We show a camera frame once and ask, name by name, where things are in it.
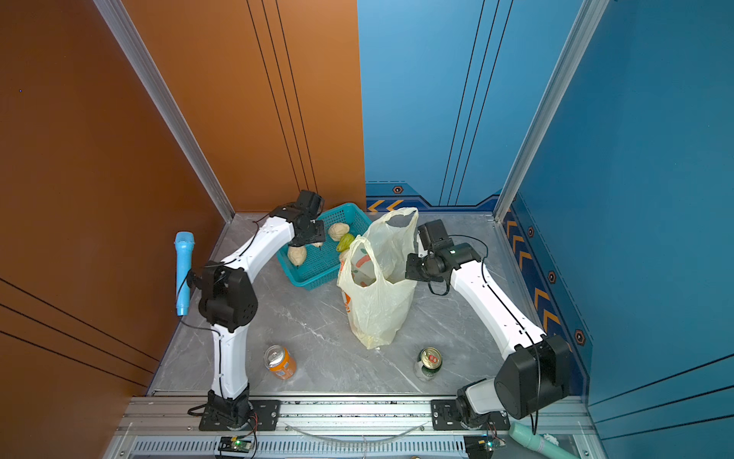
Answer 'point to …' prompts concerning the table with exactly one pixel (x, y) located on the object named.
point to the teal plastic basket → (322, 263)
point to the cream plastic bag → (377, 279)
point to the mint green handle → (539, 443)
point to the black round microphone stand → (194, 280)
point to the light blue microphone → (184, 242)
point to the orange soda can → (280, 361)
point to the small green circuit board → (234, 444)
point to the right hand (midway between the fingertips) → (411, 270)
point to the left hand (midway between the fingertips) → (319, 232)
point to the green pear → (345, 242)
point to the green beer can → (430, 360)
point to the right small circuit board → (482, 447)
